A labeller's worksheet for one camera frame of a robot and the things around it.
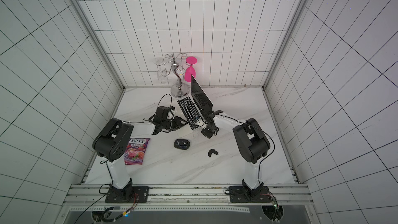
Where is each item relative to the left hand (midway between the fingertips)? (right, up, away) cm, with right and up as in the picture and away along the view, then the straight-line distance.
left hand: (184, 125), depth 95 cm
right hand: (+12, -4, 0) cm, 13 cm away
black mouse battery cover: (+17, -13, -8) cm, 23 cm away
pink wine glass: (+4, +36, +6) cm, 37 cm away
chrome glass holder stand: (-6, +23, +22) cm, 33 cm away
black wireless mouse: (-1, -9, -8) cm, 12 cm away
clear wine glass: (-17, +33, +10) cm, 38 cm away
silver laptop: (+8, +13, +14) cm, 20 cm away
